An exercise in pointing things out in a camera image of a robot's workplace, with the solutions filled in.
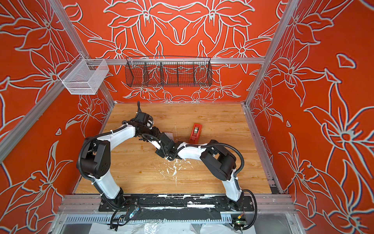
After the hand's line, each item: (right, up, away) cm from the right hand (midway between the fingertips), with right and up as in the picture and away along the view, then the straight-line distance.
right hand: (158, 143), depth 91 cm
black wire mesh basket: (+5, +49, +9) cm, 50 cm away
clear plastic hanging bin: (-48, +43, +2) cm, 65 cm away
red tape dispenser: (+24, +6, +4) cm, 25 cm away
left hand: (+1, +5, +2) cm, 6 cm away
